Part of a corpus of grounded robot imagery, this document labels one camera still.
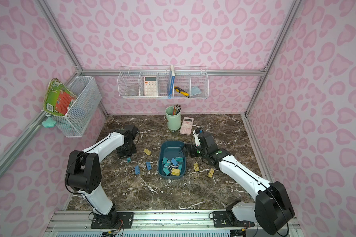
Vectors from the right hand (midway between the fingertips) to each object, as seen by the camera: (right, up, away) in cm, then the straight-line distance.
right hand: (187, 147), depth 82 cm
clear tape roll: (-35, +34, +14) cm, 51 cm away
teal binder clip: (-36, -9, +10) cm, 38 cm away
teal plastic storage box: (-9, -11, +9) cm, 17 cm away
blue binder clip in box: (-8, -10, +9) cm, 16 cm away
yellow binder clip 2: (+6, -13, +8) cm, 16 cm away
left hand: (-36, -5, +9) cm, 37 cm away
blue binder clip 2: (-23, -13, +9) cm, 28 cm away
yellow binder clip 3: (+14, -16, +6) cm, 22 cm away
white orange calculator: (-23, +38, +12) cm, 46 cm away
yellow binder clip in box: (-7, -15, +6) cm, 18 cm away
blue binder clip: (-30, -15, +8) cm, 34 cm away
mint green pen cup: (-8, +19, +19) cm, 28 cm away
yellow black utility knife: (-4, +35, +15) cm, 39 cm away
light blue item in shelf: (+6, +36, +18) cm, 41 cm away
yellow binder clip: (-26, -5, +16) cm, 30 cm away
